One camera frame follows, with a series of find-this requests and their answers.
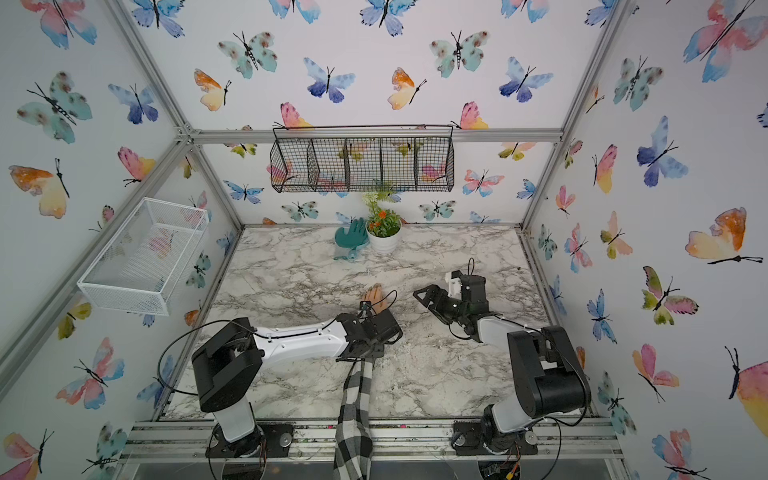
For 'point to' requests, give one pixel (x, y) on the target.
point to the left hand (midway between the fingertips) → (379, 346)
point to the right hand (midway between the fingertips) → (423, 297)
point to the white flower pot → (385, 244)
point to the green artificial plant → (382, 223)
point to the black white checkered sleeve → (353, 452)
